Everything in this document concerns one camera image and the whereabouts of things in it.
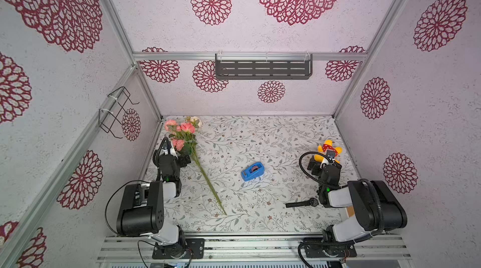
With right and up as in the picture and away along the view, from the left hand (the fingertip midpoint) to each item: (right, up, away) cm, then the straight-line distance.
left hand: (177, 150), depth 93 cm
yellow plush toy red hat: (+79, +2, +6) cm, 79 cm away
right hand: (+73, -3, -2) cm, 73 cm away
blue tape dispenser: (+38, -10, -1) cm, 39 cm away
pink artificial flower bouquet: (0, +7, +10) cm, 13 cm away
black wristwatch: (+65, -23, -8) cm, 70 cm away
